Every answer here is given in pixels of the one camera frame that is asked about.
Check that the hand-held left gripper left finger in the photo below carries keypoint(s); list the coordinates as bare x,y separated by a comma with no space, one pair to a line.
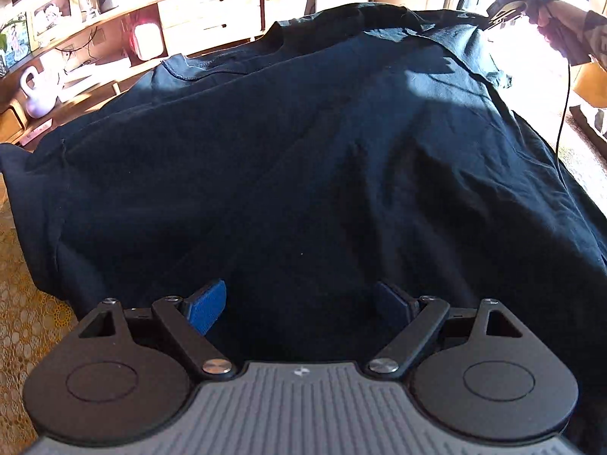
206,305

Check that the figure picture print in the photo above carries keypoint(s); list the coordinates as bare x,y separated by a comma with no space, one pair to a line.
16,45

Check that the flat white box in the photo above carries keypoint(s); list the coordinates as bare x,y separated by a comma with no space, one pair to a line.
95,73

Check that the wooden TV console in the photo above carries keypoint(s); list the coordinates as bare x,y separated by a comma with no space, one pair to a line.
208,14

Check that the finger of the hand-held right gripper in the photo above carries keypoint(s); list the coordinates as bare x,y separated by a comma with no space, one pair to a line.
502,20

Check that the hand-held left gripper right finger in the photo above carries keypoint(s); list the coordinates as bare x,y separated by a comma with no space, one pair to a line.
391,302

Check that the power strip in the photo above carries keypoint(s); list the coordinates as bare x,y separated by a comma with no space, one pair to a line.
35,133

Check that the glass trophy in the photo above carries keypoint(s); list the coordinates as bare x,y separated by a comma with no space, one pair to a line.
85,0

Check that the person's right hand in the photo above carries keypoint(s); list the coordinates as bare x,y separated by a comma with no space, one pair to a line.
564,21

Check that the navy blue t-shirt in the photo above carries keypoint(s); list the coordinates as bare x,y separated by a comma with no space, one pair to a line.
308,151

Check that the framed family photo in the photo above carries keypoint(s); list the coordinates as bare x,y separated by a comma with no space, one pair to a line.
51,12

